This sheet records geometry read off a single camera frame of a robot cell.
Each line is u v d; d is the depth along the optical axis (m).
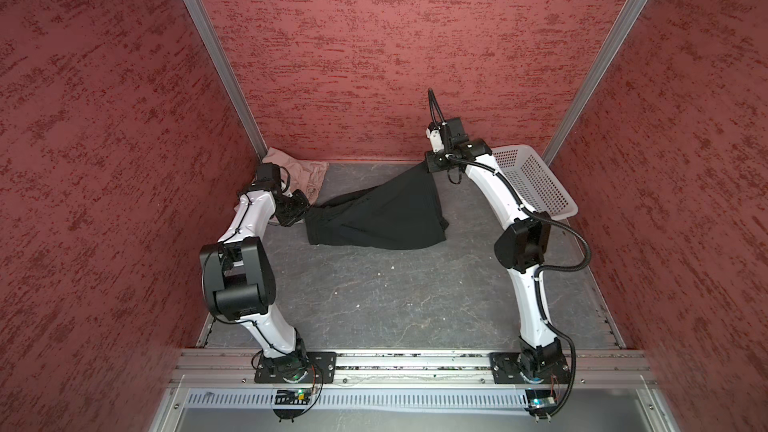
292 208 0.82
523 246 0.58
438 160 0.81
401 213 0.94
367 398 0.71
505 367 0.74
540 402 0.70
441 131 0.77
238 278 0.48
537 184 1.10
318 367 0.77
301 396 0.70
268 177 0.74
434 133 0.85
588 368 0.76
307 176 1.10
